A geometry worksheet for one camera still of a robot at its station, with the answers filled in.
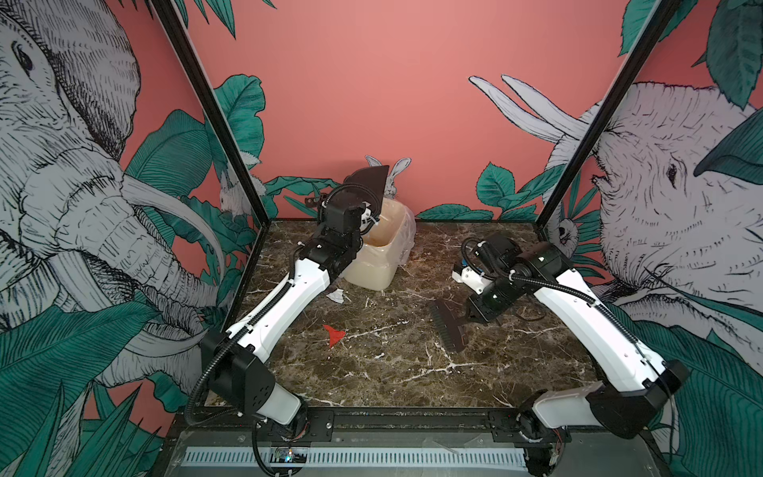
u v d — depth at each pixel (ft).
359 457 2.30
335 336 2.97
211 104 2.80
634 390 1.30
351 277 3.21
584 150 3.20
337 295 3.20
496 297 1.88
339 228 1.81
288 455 2.29
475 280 2.09
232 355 1.34
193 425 2.44
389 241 2.63
